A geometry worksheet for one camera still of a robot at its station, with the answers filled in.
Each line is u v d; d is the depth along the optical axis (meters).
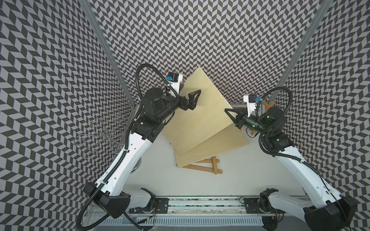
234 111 0.62
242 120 0.56
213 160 0.84
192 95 0.51
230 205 0.75
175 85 0.51
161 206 0.72
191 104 0.54
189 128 0.74
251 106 0.56
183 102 0.53
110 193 0.37
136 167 0.84
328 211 0.36
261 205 0.66
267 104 0.89
